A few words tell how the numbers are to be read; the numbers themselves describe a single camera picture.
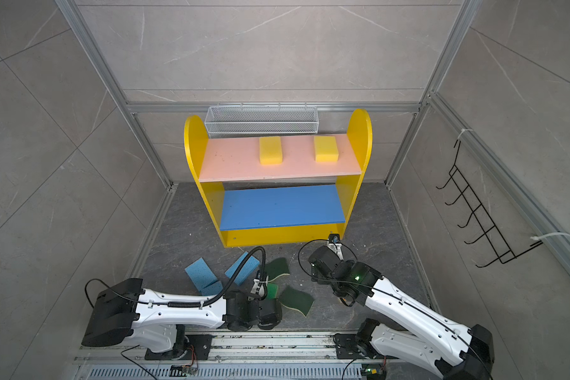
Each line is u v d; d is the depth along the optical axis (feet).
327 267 1.79
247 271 2.92
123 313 1.37
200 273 2.90
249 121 3.21
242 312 1.83
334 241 2.16
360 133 2.08
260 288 2.24
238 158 2.35
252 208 3.05
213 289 2.80
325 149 2.37
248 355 2.39
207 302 1.64
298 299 2.77
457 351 1.29
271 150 2.35
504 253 1.91
